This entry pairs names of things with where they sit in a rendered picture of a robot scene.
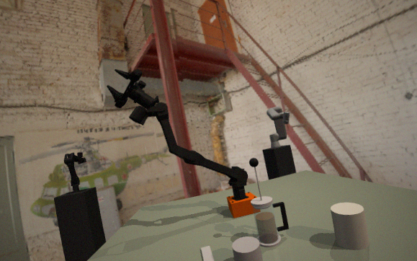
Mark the short white cylinder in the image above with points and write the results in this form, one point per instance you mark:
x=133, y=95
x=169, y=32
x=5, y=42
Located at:
x=247, y=249

